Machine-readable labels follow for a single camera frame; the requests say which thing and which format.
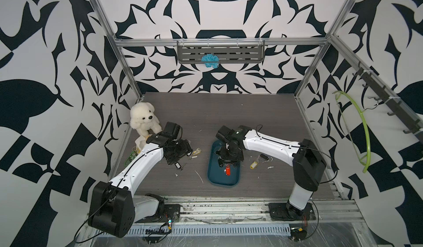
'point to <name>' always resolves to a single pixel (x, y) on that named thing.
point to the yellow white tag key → (254, 164)
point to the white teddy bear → (143, 118)
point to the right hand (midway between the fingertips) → (224, 160)
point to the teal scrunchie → (211, 60)
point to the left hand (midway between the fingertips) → (186, 150)
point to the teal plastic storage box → (216, 174)
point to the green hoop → (341, 111)
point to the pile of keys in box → (221, 162)
